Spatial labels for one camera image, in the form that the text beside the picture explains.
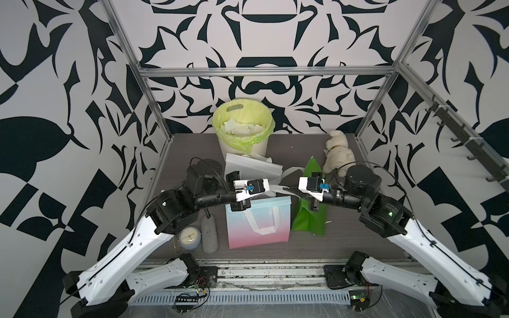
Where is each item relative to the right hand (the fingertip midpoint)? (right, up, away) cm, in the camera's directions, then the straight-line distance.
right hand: (286, 181), depth 57 cm
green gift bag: (+12, -18, +24) cm, 33 cm away
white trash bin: (-8, +12, +27) cm, 30 cm away
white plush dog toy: (+32, +7, +41) cm, 53 cm away
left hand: (-8, +1, +2) cm, 8 cm away
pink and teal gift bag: (-5, -17, +15) cm, 23 cm away
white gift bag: (-10, +3, +20) cm, 23 cm away
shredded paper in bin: (-20, +21, +43) cm, 52 cm away
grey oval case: (-27, -25, +25) cm, 45 cm away
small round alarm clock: (-35, -25, +23) cm, 49 cm away
